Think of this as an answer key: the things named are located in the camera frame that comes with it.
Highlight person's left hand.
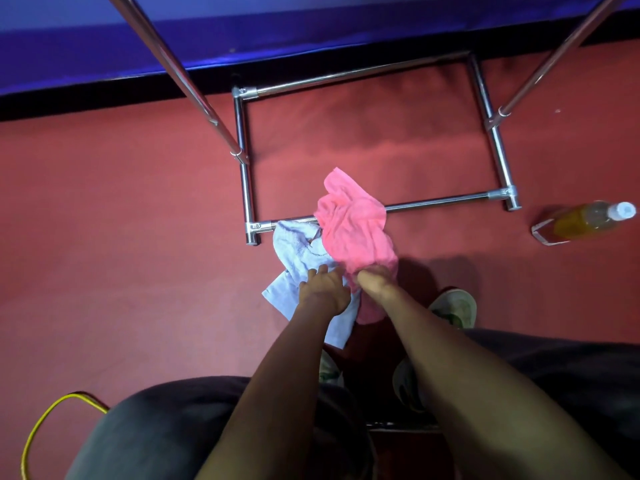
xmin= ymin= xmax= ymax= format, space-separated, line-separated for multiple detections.
xmin=298 ymin=264 xmax=352 ymax=317

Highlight person's right hand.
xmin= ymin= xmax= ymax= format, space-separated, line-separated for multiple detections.
xmin=355 ymin=265 xmax=399 ymax=307

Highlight light blue towel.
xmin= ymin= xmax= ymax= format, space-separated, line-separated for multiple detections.
xmin=261 ymin=219 xmax=362 ymax=351

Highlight pink towel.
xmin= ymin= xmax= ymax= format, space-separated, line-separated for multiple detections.
xmin=313 ymin=167 xmax=399 ymax=325

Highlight chrome metal rack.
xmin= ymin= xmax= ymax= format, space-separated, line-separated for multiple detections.
xmin=105 ymin=0 xmax=633 ymax=247

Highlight person's left forearm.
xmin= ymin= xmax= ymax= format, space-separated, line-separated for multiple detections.
xmin=195 ymin=302 xmax=351 ymax=480

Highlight person's right forearm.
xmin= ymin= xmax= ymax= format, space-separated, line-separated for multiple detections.
xmin=375 ymin=289 xmax=631 ymax=480

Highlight pale sneaker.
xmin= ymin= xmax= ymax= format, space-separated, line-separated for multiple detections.
xmin=319 ymin=349 xmax=345 ymax=388
xmin=392 ymin=288 xmax=479 ymax=415

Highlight bottle of amber liquid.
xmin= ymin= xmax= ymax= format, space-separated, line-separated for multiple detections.
xmin=531 ymin=200 xmax=637 ymax=247

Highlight grey trousers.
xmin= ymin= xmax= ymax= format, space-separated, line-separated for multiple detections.
xmin=65 ymin=327 xmax=640 ymax=480

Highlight blue printed banner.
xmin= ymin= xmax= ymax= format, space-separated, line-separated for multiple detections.
xmin=0 ymin=0 xmax=640 ymax=95

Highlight black stool frame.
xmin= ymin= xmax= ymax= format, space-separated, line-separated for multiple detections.
xmin=367 ymin=420 xmax=442 ymax=435

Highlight yellow cable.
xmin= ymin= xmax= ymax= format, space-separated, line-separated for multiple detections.
xmin=21 ymin=392 xmax=110 ymax=480

